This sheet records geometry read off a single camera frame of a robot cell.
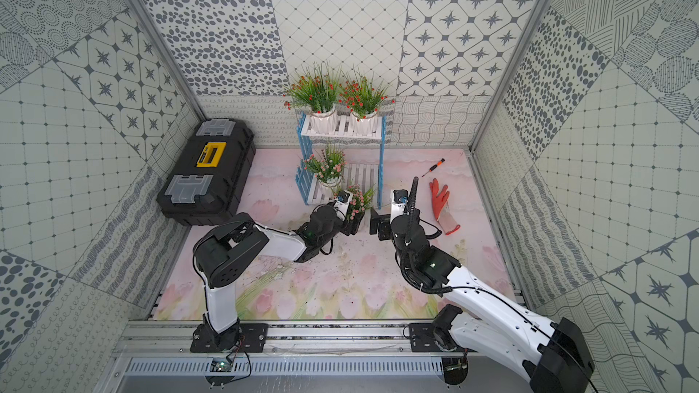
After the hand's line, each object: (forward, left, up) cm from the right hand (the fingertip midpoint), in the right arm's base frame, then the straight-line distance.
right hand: (389, 209), depth 78 cm
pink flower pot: (+17, +19, -1) cm, 26 cm away
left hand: (+6, +8, -10) cm, 14 cm away
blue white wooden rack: (+39, +7, -18) cm, 44 cm away
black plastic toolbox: (+9, +58, 0) cm, 59 cm away
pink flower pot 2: (+5, +10, -6) cm, 12 cm away
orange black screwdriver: (+37, -26, -20) cm, 49 cm away
